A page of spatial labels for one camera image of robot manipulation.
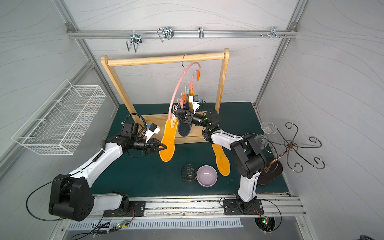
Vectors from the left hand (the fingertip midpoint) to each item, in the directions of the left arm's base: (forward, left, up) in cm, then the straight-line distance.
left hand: (165, 148), depth 75 cm
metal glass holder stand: (-4, -54, +12) cm, 55 cm away
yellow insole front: (+1, -32, -18) cm, 37 cm away
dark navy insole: (+17, -8, -6) cm, 20 cm away
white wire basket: (+3, +48, +13) cm, 50 cm away
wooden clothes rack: (+19, -16, -18) cm, 31 cm away
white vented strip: (-30, +1, -20) cm, 36 cm away
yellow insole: (+3, -2, +3) cm, 5 cm away
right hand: (+13, -4, +14) cm, 19 cm away
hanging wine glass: (+4, -48, +13) cm, 50 cm away
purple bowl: (-8, -22, -18) cm, 29 cm away
